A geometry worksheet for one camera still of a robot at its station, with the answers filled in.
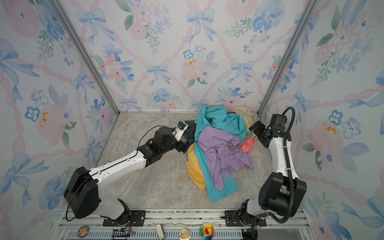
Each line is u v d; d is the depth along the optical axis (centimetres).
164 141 61
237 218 73
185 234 70
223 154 88
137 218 75
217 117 90
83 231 70
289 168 44
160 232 68
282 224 40
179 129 68
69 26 75
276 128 63
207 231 70
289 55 85
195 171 84
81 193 42
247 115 109
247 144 96
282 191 42
